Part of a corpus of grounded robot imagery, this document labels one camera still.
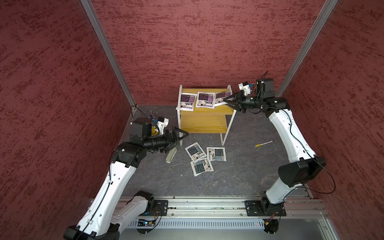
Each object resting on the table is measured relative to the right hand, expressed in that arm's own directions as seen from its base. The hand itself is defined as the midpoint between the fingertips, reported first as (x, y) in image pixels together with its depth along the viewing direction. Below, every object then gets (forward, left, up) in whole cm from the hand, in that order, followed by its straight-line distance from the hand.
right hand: (224, 103), depth 71 cm
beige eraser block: (-11, +30, -33) cm, 46 cm away
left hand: (-18, +20, -5) cm, 28 cm away
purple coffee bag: (+4, +18, -2) cm, 19 cm away
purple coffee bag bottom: (+7, +1, -2) cm, 7 cm away
